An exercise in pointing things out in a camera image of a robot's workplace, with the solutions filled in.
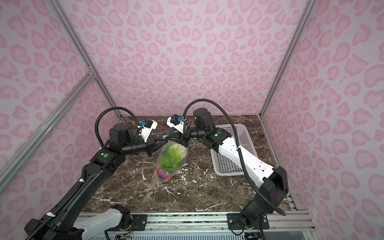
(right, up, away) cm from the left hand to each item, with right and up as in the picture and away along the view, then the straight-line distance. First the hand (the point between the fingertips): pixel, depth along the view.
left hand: (167, 139), depth 66 cm
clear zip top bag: (-8, -22, +12) cm, 26 cm away
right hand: (+1, +2, -1) cm, 3 cm away
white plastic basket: (+29, -19, +26) cm, 44 cm away
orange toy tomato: (-2, -22, +12) cm, 25 cm away
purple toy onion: (-5, -18, +9) cm, 21 cm away
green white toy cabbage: (+1, -9, +9) cm, 12 cm away
